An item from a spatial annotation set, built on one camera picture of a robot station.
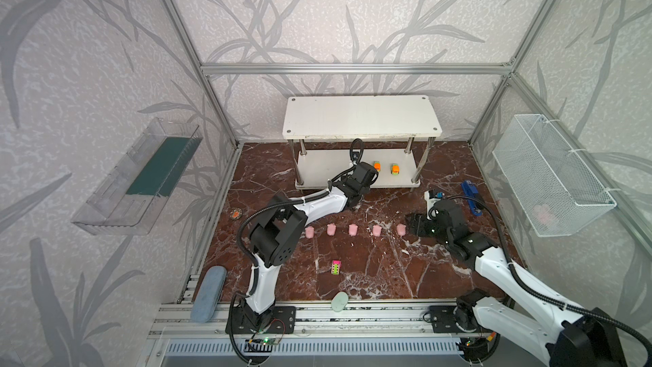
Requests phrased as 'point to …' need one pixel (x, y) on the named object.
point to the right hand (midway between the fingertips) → (413, 209)
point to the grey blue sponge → (209, 294)
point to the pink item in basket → (543, 215)
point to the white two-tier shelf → (397, 132)
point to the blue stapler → (469, 189)
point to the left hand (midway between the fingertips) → (362, 169)
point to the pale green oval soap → (339, 301)
